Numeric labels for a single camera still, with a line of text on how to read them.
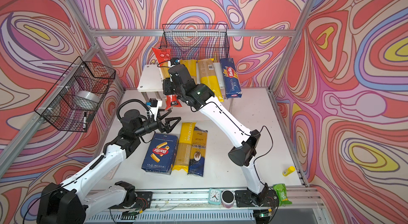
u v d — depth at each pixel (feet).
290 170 2.45
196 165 2.70
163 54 2.20
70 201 1.25
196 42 3.16
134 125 1.97
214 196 2.40
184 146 2.91
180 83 1.68
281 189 2.47
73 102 2.36
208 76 2.46
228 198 2.27
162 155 2.64
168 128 2.16
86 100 2.30
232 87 2.24
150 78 2.56
